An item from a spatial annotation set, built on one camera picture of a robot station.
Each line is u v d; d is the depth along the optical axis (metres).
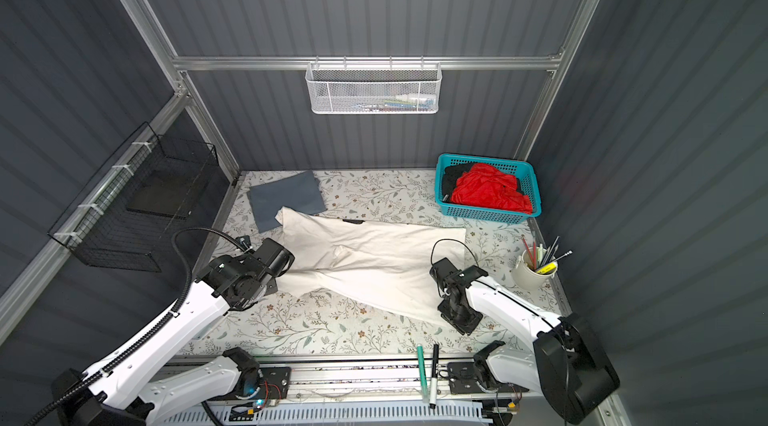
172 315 0.45
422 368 0.75
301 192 1.12
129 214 0.72
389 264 0.94
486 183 1.05
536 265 0.87
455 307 0.70
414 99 0.91
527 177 1.08
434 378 0.74
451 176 1.14
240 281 0.51
